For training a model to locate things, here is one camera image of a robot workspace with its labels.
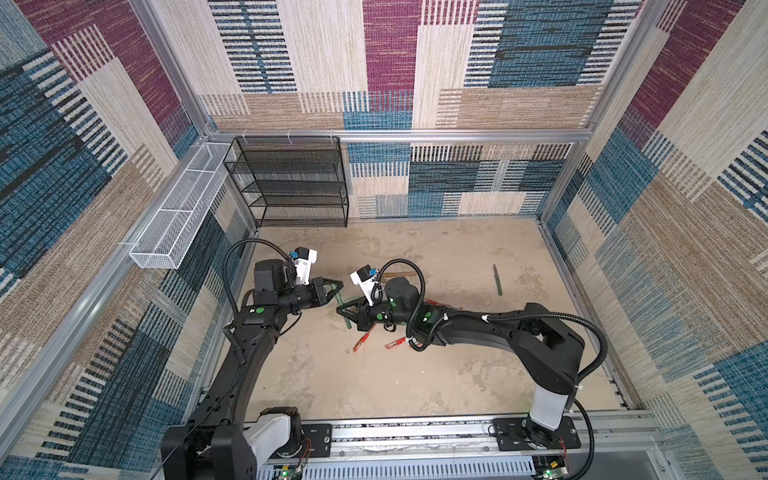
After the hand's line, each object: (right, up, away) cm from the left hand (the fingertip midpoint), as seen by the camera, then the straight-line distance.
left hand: (341, 281), depth 77 cm
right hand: (0, -8, +1) cm, 8 cm away
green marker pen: (0, -5, -1) cm, 5 cm away
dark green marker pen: (+49, -4, +25) cm, 55 cm away
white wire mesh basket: (-57, +9, +14) cm, 59 cm away
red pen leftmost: (+4, -19, +12) cm, 23 cm away
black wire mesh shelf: (-23, +33, +34) cm, 52 cm away
